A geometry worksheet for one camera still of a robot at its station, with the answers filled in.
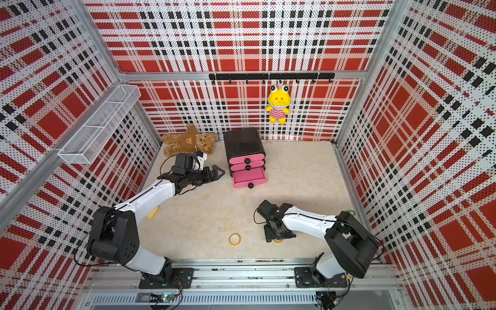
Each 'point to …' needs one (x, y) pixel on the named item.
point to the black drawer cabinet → (241, 142)
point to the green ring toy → (351, 210)
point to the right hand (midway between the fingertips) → (279, 235)
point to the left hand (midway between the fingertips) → (220, 174)
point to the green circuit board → (165, 298)
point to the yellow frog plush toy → (279, 98)
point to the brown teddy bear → (188, 141)
